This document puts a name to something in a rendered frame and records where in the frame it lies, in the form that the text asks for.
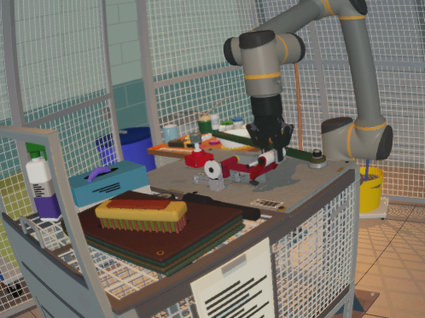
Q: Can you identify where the green release bar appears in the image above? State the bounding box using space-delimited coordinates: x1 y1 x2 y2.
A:
211 130 317 163

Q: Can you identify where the grey wire mesh fence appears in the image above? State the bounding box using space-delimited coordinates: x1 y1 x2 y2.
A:
134 0 425 209
0 0 124 199

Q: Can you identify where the grey knob pin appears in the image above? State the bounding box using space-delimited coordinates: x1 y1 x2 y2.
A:
188 131 204 154

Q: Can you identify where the orange pipe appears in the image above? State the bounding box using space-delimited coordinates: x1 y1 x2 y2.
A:
294 61 304 152

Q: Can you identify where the white round roller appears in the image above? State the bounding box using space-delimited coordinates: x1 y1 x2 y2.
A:
203 159 224 180

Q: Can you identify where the brown rubber mat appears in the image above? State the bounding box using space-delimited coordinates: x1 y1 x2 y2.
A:
77 190 245 263

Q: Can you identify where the black caster wheel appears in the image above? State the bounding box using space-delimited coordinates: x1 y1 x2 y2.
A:
5 281 25 298

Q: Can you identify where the blue drum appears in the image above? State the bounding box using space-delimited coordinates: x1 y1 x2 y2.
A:
118 126 157 173

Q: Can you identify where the grey latch bracket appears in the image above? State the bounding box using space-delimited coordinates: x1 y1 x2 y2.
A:
191 171 234 193

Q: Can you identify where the teal mug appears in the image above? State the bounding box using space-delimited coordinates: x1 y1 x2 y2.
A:
161 124 180 144

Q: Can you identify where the grey mesh squeeze cage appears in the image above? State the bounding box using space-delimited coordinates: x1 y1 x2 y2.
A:
1 153 362 318

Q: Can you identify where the purple glove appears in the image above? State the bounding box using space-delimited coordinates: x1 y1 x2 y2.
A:
86 165 114 183

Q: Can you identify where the white bucket stand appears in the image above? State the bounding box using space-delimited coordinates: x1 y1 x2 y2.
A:
358 195 391 221

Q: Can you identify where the white paper sheet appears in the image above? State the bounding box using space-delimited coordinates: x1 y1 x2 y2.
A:
189 236 277 318

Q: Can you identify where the white bowl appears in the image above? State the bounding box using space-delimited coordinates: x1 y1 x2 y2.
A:
217 128 254 150

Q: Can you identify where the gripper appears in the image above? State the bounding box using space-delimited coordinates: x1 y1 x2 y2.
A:
245 94 295 163

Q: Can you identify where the orange tray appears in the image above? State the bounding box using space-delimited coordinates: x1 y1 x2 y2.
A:
146 133 264 159

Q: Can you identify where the yellow scrubbing brush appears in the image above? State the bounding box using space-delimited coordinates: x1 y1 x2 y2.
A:
95 199 189 234

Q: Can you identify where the grey metal cart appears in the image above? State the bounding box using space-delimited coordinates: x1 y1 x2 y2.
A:
0 125 115 318

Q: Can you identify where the blue glove box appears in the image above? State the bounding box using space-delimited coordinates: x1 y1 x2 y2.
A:
68 159 151 209

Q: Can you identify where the yellow bucket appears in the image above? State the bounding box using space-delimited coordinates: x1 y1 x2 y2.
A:
358 165 386 215

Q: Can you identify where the red pin block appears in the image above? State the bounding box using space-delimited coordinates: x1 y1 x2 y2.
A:
184 149 215 169

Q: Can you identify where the white spray bottle green trigger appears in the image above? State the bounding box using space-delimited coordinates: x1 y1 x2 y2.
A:
25 142 63 221

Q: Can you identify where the green rubber mat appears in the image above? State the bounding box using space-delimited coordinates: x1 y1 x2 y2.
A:
84 222 247 277

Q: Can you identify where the grey round pivot knob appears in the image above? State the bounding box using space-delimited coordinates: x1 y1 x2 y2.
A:
306 148 329 170

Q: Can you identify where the wooden stick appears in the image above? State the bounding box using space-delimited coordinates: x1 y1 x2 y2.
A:
207 95 230 116

